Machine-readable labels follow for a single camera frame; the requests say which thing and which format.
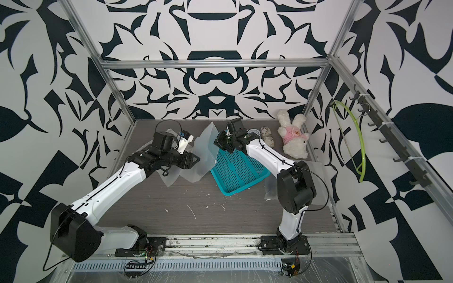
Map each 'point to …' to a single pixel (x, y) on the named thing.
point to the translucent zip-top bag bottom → (206, 147)
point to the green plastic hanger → (357, 170)
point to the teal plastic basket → (235, 171)
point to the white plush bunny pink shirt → (295, 139)
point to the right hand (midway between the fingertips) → (212, 139)
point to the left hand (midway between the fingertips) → (193, 153)
